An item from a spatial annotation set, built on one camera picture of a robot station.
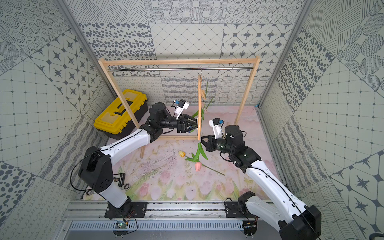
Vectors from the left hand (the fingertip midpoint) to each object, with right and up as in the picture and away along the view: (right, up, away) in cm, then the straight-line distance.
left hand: (198, 121), depth 69 cm
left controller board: (-38, -51, +3) cm, 63 cm away
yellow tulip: (-10, -21, +24) cm, 33 cm away
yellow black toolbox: (-50, 0, +19) cm, 53 cm away
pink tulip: (-1, -19, +3) cm, 19 cm away
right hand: (+1, -9, +3) cm, 10 cm away
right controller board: (+25, -52, +3) cm, 58 cm away
